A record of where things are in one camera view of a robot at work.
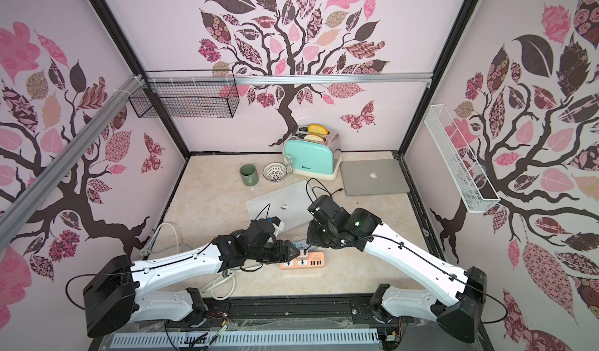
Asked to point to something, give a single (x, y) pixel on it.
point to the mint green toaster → (320, 159)
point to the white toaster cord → (288, 163)
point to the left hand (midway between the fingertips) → (290, 260)
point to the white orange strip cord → (222, 287)
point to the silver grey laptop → (368, 177)
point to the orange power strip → (315, 260)
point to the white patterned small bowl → (274, 171)
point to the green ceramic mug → (249, 175)
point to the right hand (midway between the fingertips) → (312, 241)
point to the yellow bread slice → (316, 129)
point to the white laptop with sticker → (289, 204)
